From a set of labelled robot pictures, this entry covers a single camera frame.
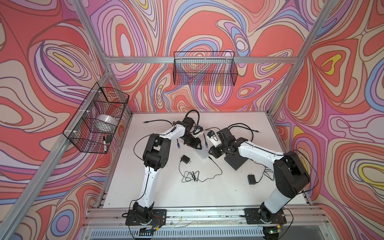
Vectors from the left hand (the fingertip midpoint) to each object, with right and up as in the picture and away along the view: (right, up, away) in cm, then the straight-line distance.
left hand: (199, 145), depth 99 cm
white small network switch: (+2, -4, -4) cm, 6 cm away
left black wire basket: (-53, +13, -27) cm, 61 cm away
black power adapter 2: (+29, -17, -14) cm, 37 cm away
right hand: (+8, -4, -8) cm, 12 cm away
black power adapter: (-7, -16, -12) cm, 22 cm away
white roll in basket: (-48, +16, -25) cm, 56 cm away
